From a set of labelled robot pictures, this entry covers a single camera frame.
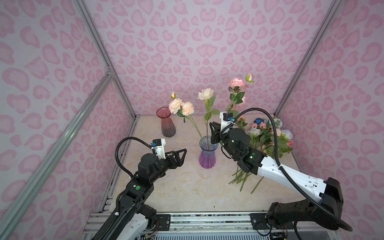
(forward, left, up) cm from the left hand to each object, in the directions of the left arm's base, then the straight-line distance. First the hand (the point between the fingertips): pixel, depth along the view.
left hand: (181, 149), depth 70 cm
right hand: (+9, -14, +9) cm, 19 cm away
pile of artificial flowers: (+21, -51, -22) cm, 59 cm away
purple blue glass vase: (+11, -14, -28) cm, 33 cm away
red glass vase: (+28, +12, -17) cm, 35 cm away
